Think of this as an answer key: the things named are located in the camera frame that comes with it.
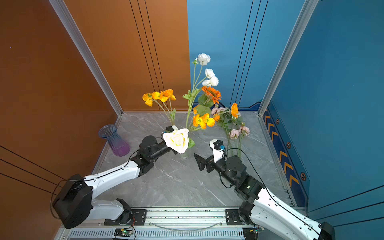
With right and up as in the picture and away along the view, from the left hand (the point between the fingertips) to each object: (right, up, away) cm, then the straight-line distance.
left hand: (185, 133), depth 74 cm
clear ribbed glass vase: (0, -12, +9) cm, 15 cm away
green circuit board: (-29, -47, -3) cm, 56 cm away
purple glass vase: (-45, -10, +23) cm, 52 cm away
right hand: (+7, -8, -6) cm, 12 cm away
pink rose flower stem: (+31, -2, +28) cm, 42 cm away
